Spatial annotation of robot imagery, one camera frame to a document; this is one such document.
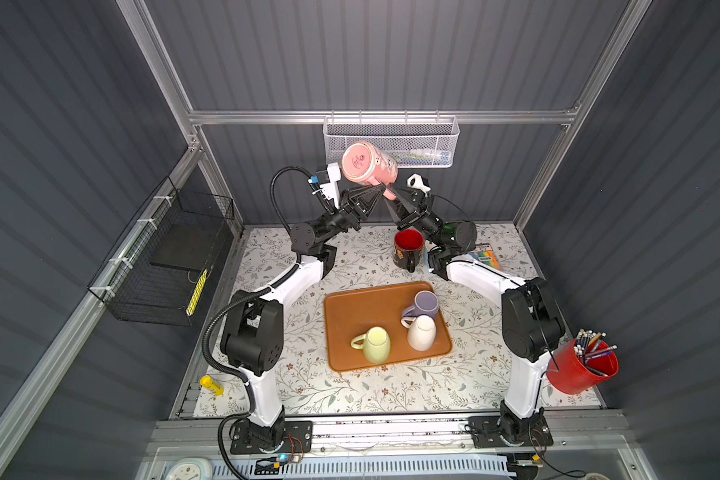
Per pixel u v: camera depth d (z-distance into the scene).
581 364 0.76
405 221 0.67
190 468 0.68
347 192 0.65
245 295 0.50
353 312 0.99
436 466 0.71
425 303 0.89
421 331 0.82
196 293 0.69
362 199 0.64
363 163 0.60
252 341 0.49
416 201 0.65
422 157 0.91
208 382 0.75
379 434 0.75
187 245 0.75
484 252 1.11
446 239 0.67
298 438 0.72
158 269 0.72
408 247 1.02
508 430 0.66
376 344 0.79
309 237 0.59
